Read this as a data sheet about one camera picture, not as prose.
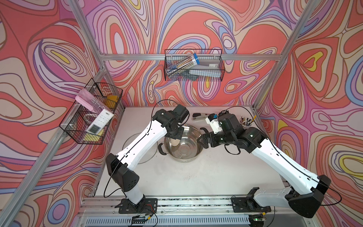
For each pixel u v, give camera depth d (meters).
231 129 0.51
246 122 0.88
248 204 0.66
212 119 0.62
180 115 0.57
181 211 0.73
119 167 0.41
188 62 0.78
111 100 0.78
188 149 0.96
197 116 1.07
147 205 0.73
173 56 0.88
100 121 0.69
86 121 0.73
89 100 0.71
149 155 0.93
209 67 0.88
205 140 0.61
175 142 0.96
